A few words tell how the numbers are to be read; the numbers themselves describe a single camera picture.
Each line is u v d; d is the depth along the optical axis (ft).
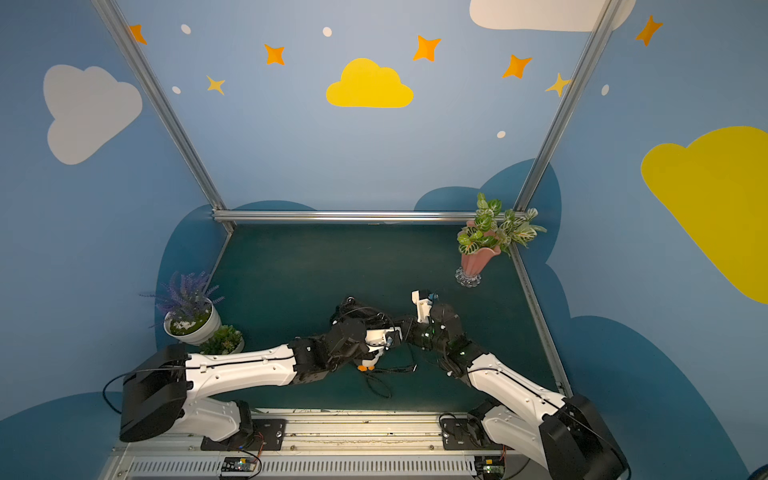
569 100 2.76
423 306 2.50
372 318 2.62
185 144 3.08
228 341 2.76
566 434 1.34
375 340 2.19
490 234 2.90
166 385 1.35
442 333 2.09
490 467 2.36
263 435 2.41
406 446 2.44
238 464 2.35
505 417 1.95
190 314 2.61
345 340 1.89
